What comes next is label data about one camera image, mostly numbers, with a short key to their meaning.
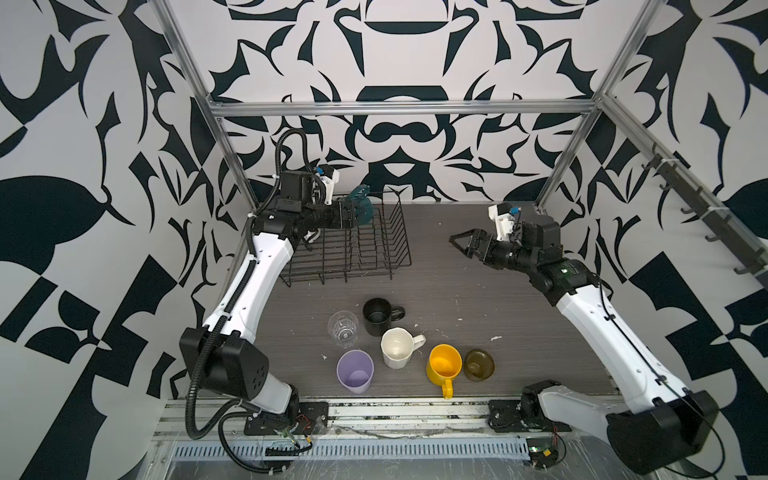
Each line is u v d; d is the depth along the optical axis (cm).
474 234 64
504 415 74
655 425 37
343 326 89
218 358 41
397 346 83
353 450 65
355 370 81
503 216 66
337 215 67
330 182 69
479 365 82
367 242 106
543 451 71
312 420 74
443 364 82
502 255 63
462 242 68
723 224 55
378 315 88
